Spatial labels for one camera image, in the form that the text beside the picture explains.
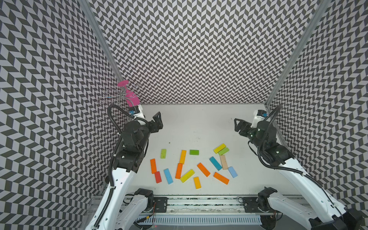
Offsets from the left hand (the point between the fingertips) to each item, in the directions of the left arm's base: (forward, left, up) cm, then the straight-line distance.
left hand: (152, 115), depth 68 cm
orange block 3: (-14, -26, -34) cm, 45 cm away
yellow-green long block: (-18, -16, -33) cm, 41 cm away
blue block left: (-18, -5, -34) cm, 39 cm away
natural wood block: (-12, -39, -34) cm, 53 cm away
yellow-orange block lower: (-22, -22, -34) cm, 46 cm away
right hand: (0, -44, -8) cm, 45 cm away
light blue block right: (-16, -43, -34) cm, 57 cm away
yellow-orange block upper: (-7, -13, -33) cm, 36 cm away
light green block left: (-5, -1, -33) cm, 33 cm away
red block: (-19, +1, -33) cm, 38 cm away
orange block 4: (-19, -36, -35) cm, 54 cm away
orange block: (-12, +5, -34) cm, 36 cm away
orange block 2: (-15, -11, -34) cm, 39 cm away
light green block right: (-3, -39, -33) cm, 51 cm away
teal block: (-9, -33, -35) cm, 49 cm away
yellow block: (-2, -37, -32) cm, 49 cm away
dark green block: (-4, -20, -34) cm, 39 cm away
